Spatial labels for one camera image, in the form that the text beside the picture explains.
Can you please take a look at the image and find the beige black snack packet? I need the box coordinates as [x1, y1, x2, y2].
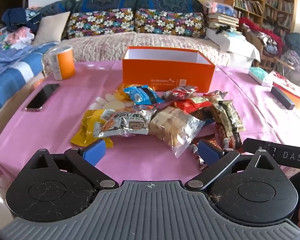
[211, 100, 245, 137]

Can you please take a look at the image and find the red gold snack packet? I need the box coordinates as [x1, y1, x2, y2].
[170, 96, 212, 114]

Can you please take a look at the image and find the blue cookie snack packet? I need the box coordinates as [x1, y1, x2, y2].
[123, 85, 165, 105]

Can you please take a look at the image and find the dark rectangular speaker box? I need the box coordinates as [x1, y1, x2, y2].
[271, 86, 295, 110]

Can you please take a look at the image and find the red white yellow box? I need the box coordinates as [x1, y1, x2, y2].
[269, 70, 300, 109]

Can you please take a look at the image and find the yellow snack packet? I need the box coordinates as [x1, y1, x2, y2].
[70, 109, 115, 147]

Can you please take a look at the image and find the pink flowered tablecloth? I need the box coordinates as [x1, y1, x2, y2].
[0, 61, 300, 190]

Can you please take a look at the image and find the black smartphone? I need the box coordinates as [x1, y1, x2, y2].
[25, 83, 60, 112]

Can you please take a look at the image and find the teal tissue pack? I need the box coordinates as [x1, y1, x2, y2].
[248, 67, 273, 87]

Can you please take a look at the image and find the silver noodle snack bag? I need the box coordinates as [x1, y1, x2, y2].
[92, 105, 158, 138]

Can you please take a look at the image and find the clear bag of biscuits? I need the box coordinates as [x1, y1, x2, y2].
[149, 106, 205, 158]

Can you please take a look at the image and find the orange white cylindrical can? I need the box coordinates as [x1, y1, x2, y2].
[49, 46, 76, 81]

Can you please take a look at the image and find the clear red dates bag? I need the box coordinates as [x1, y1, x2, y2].
[161, 86, 198, 102]

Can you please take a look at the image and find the blue striped blanket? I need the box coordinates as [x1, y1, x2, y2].
[0, 42, 57, 110]

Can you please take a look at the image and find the orange cardboard box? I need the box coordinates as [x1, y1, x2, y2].
[122, 46, 215, 93]

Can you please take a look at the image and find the wooden bookshelf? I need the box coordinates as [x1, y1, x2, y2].
[225, 0, 298, 35]

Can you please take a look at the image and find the stack of books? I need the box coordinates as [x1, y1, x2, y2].
[205, 12, 239, 29]

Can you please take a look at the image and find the beige plain pillow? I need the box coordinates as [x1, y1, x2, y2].
[32, 11, 70, 46]

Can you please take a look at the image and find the pile of clothes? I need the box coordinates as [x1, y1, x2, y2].
[0, 8, 42, 50]

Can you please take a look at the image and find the blue patterned sofa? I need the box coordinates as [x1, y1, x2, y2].
[5, 0, 261, 63]

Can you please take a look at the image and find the left floral cushion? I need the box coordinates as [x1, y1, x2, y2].
[66, 8, 134, 39]

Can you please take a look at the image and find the floral cushion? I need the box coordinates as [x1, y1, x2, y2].
[66, 8, 134, 39]
[135, 8, 205, 38]

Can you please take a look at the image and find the right floral cushion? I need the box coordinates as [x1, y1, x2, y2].
[135, 8, 205, 38]

